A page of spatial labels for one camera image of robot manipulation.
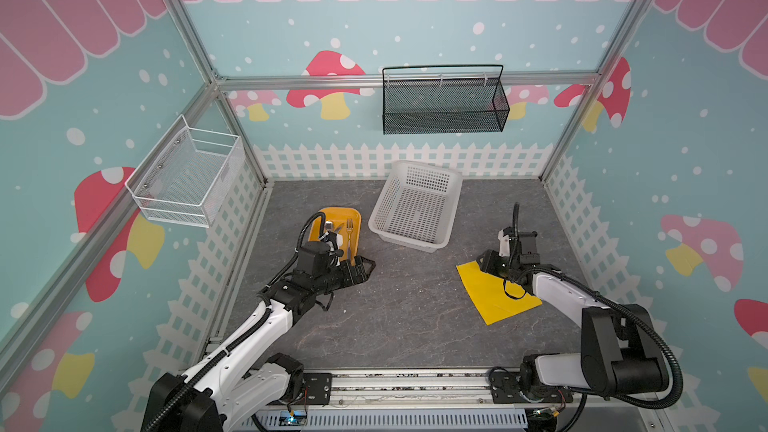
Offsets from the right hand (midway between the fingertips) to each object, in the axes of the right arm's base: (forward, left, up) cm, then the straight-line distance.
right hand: (482, 257), depth 92 cm
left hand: (-9, +36, +8) cm, 38 cm away
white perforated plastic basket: (+26, +19, -5) cm, 32 cm away
